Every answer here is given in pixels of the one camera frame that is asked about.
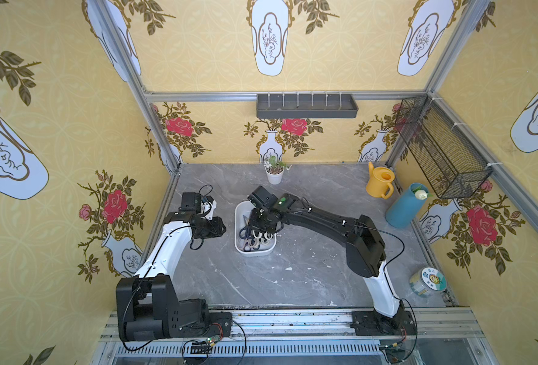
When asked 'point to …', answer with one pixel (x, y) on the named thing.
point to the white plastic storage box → (241, 220)
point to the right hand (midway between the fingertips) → (244, 233)
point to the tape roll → (425, 281)
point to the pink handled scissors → (242, 242)
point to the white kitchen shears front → (261, 235)
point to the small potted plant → (274, 169)
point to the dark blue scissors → (248, 231)
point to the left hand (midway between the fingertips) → (218, 228)
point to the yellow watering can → (379, 181)
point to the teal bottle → (404, 209)
